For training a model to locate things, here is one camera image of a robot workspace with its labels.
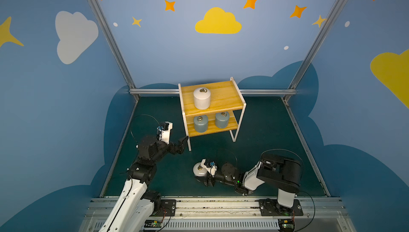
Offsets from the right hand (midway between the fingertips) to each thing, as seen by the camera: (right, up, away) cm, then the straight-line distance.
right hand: (200, 168), depth 82 cm
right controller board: (+41, -24, -9) cm, 48 cm away
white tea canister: (-1, 0, -3) cm, 4 cm away
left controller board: (-21, -22, -10) cm, 32 cm away
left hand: (-10, +20, -6) cm, 23 cm away
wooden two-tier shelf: (+4, +31, -10) cm, 33 cm away
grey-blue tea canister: (+1, +24, -3) cm, 24 cm away
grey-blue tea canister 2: (+11, +26, -1) cm, 28 cm away
